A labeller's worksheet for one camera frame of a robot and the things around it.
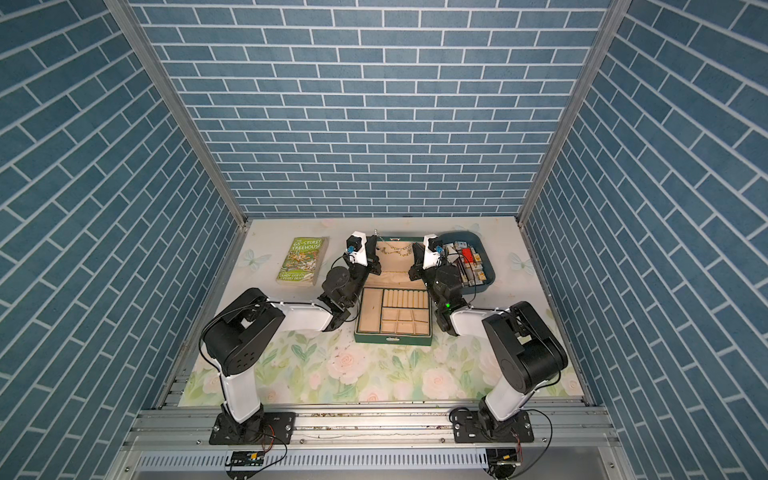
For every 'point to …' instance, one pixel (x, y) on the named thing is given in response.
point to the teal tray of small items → (465, 251)
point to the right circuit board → (502, 457)
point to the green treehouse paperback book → (300, 264)
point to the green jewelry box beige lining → (390, 308)
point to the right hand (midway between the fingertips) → (418, 246)
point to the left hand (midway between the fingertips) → (383, 239)
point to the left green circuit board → (247, 458)
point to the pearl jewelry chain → (395, 249)
